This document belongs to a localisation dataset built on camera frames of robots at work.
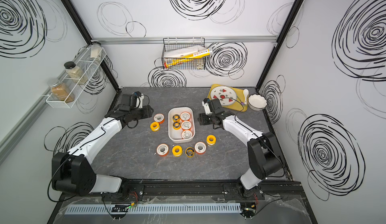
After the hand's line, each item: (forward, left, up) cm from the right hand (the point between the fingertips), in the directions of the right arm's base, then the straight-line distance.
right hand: (202, 118), depth 89 cm
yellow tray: (+21, -27, -13) cm, 37 cm away
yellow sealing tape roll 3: (-11, -6, -11) cm, 16 cm away
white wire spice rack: (+26, +73, +19) cm, 80 cm away
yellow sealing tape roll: (-1, +31, -9) cm, 32 cm away
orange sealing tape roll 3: (-6, +10, -10) cm, 15 cm away
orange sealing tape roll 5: (-16, +23, -10) cm, 30 cm away
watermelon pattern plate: (+28, -19, -11) cm, 36 cm away
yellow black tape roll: (+6, +18, -10) cm, 21 cm away
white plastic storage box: (-7, +17, -11) cm, 21 cm away
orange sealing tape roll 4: (+5, +29, -9) cm, 31 cm away
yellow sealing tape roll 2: (-17, +15, -10) cm, 24 cm away
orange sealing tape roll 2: (0, +10, -10) cm, 14 cm away
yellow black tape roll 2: (0, +16, -10) cm, 19 cm away
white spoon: (+31, -34, -11) cm, 47 cm away
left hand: (0, +31, +6) cm, 31 cm away
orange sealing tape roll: (+8, +12, -9) cm, 17 cm away
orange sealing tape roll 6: (-14, +1, -11) cm, 18 cm away
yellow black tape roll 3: (-17, +7, -11) cm, 21 cm away
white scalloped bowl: (+21, -40, -10) cm, 46 cm away
